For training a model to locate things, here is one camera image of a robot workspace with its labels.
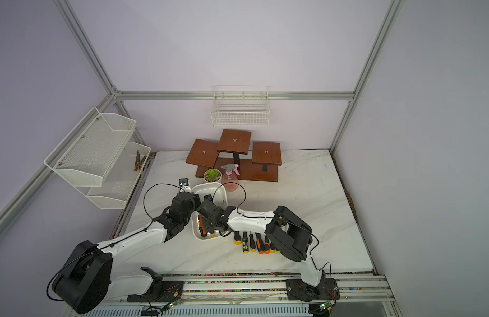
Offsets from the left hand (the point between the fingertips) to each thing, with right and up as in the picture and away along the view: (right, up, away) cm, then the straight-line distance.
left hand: (193, 195), depth 88 cm
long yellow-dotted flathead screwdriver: (+24, -20, -4) cm, 32 cm away
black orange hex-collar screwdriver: (+30, -20, -5) cm, 37 cm away
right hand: (+8, -13, +1) cm, 16 cm away
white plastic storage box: (+13, +3, -6) cm, 14 cm away
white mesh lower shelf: (-37, +3, +2) cm, 37 cm away
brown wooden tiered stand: (+31, +15, +8) cm, 35 cm away
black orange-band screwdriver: (+33, -21, -4) cm, 40 cm away
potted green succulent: (+7, +9, +9) cm, 15 cm away
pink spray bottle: (+16, +7, +10) cm, 20 cm away
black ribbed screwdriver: (+36, -22, -6) cm, 42 cm away
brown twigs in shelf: (-31, +16, +10) cm, 36 cm away
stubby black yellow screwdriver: (+21, -19, -3) cm, 28 cm away
